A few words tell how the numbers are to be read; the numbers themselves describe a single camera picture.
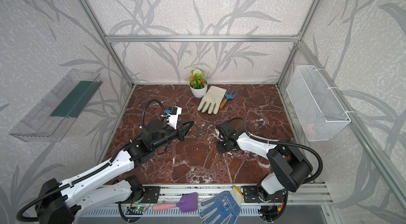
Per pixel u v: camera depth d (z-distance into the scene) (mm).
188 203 711
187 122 696
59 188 404
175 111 633
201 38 969
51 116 642
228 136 691
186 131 684
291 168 433
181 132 620
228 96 1120
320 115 619
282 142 468
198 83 1010
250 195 730
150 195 722
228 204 708
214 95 1125
